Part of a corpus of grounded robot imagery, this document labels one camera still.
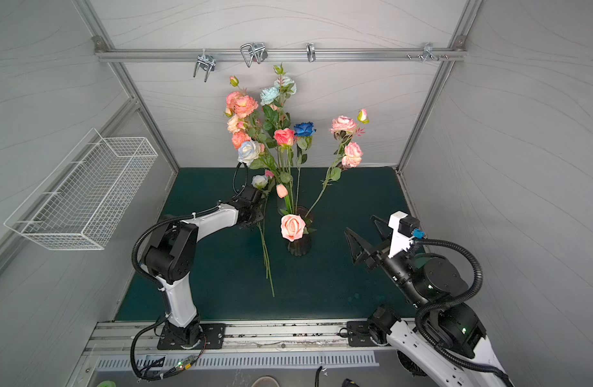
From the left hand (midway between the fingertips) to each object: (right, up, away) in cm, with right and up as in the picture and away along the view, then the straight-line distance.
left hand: (254, 216), depth 98 cm
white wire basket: (-43, +7, -31) cm, 54 cm away
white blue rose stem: (+1, +15, +11) cm, 18 cm away
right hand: (+34, +3, -43) cm, 55 cm away
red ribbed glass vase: (+20, -10, -10) cm, 25 cm away
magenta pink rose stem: (+4, +19, +16) cm, 25 cm away
